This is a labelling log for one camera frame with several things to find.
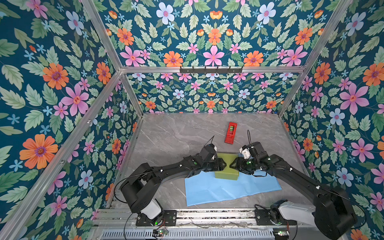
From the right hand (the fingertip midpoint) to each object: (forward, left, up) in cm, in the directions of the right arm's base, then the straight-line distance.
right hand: (232, 166), depth 81 cm
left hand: (0, +3, +2) cm, 4 cm away
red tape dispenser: (+27, -3, -4) cm, 27 cm away
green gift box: (-3, +2, -1) cm, 4 cm away
